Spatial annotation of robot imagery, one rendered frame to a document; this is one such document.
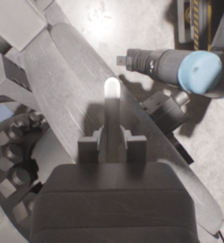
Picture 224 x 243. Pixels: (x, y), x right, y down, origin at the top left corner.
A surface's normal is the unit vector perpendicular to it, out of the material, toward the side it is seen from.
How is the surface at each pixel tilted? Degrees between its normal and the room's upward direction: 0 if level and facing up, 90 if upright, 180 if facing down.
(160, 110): 1
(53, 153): 44
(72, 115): 30
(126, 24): 0
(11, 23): 22
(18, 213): 38
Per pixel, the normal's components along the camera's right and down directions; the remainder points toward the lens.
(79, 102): -0.26, -0.10
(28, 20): 0.29, 0.57
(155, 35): 0.05, 0.32
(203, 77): 0.37, 0.38
